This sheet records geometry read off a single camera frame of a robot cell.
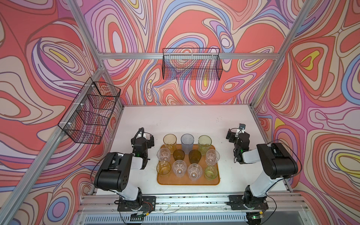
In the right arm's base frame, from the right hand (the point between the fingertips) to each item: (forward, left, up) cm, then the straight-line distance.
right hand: (236, 132), depth 96 cm
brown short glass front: (-14, +41, -2) cm, 43 cm away
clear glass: (-16, +19, -3) cm, 25 cm away
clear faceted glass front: (-22, +40, -3) cm, 46 cm away
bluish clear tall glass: (-8, +35, +4) cm, 36 cm away
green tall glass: (-11, +25, +8) cm, 29 cm away
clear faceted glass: (-15, +50, 0) cm, 52 cm away
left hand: (-1, +64, +2) cm, 64 cm away
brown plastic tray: (-28, +45, -5) cm, 54 cm away
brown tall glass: (-17, +31, +2) cm, 35 cm away
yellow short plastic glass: (-22, +50, -3) cm, 55 cm away
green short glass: (-25, +21, -5) cm, 33 cm away
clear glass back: (-25, +31, -4) cm, 40 cm away
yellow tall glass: (-10, +46, +9) cm, 48 cm away
